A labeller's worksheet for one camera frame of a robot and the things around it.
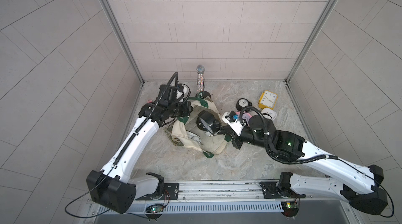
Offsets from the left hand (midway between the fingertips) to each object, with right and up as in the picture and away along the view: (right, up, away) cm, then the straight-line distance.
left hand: (195, 106), depth 74 cm
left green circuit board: (-16, -42, -10) cm, 46 cm away
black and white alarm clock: (+6, -5, -12) cm, 15 cm away
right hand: (+12, -9, -11) cm, 18 cm away
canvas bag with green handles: (+7, -22, +10) cm, 25 cm away
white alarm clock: (-1, -16, +5) cm, 17 cm away
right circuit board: (+42, -45, -6) cm, 62 cm away
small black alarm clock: (+29, 0, +26) cm, 39 cm away
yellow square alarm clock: (+46, +2, +28) cm, 54 cm away
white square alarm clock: (+46, -6, +22) cm, 52 cm away
